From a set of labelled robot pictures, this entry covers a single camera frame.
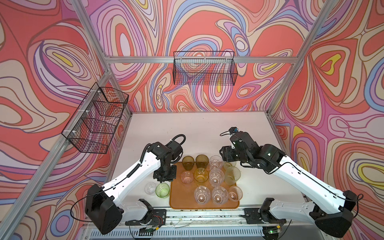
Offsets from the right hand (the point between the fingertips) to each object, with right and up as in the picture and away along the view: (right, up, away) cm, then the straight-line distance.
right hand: (226, 154), depth 72 cm
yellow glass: (-12, -15, +14) cm, 24 cm away
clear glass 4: (-2, -24, +8) cm, 25 cm away
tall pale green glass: (+6, -14, +13) cm, 20 cm away
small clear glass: (-40, -19, +7) cm, 45 cm away
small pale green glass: (+4, -9, +8) cm, 12 cm away
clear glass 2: (-3, -16, +14) cm, 22 cm away
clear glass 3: (-12, -23, +8) cm, 27 cm away
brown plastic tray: (-23, -24, +8) cm, 34 cm away
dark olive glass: (-11, -7, +16) cm, 21 cm away
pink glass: (-20, -16, +12) cm, 28 cm away
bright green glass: (-33, -21, +9) cm, 41 cm away
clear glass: (-2, -9, +21) cm, 22 cm away
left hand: (-27, -13, +2) cm, 30 cm away
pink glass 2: (+7, -23, +8) cm, 25 cm away
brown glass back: (-19, -8, +16) cm, 26 cm away
